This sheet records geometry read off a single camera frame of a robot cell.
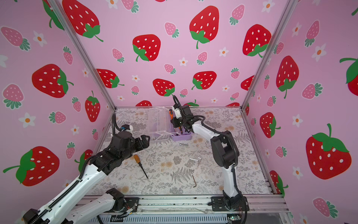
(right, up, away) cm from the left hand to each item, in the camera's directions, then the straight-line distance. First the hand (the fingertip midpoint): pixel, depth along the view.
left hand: (145, 138), depth 75 cm
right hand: (+13, +10, +20) cm, 26 cm away
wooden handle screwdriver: (-9, -16, +15) cm, 24 cm away
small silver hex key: (+29, -16, +16) cm, 37 cm away
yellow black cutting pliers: (+19, +2, +29) cm, 35 cm away
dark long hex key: (+29, -28, +6) cm, 41 cm away
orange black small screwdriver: (+13, +16, +18) cm, 27 cm away
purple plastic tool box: (+5, +6, +21) cm, 22 cm away
